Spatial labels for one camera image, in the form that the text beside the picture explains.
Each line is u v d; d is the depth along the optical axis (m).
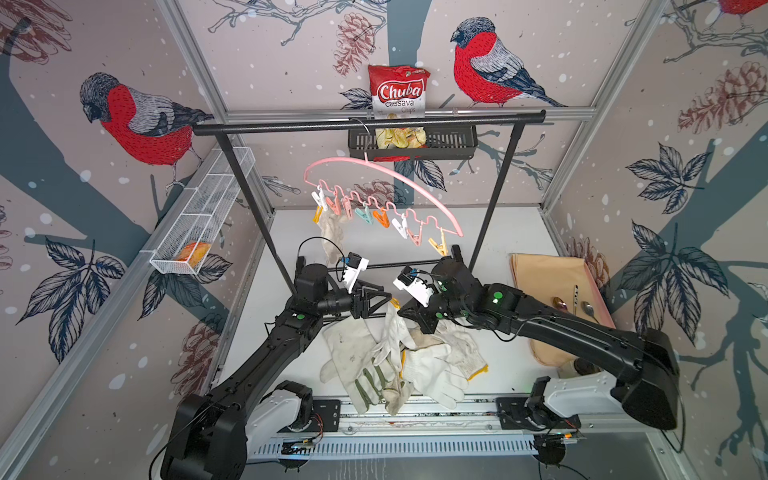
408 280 0.61
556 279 0.99
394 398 0.74
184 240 0.71
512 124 0.54
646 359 0.41
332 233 0.79
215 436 0.39
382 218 0.67
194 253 0.65
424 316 0.62
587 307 0.91
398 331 0.73
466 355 0.82
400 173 1.16
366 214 0.68
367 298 0.67
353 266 0.68
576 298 0.93
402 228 0.65
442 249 0.61
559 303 0.92
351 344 0.86
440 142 1.07
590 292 0.96
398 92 0.82
